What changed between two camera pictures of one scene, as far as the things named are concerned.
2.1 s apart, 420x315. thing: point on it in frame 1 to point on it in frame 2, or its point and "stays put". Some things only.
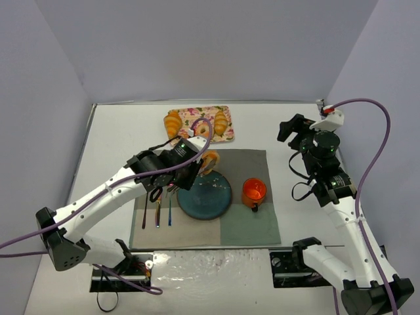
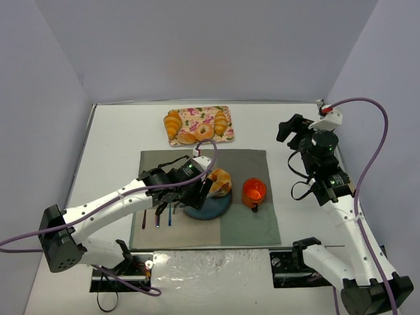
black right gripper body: (293, 128) stays put
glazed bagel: (202, 129) stays put
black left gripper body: (192, 175) to (201, 193)
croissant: (210, 159) to (222, 183)
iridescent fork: (144, 222) stays put
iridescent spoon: (170, 212) stays put
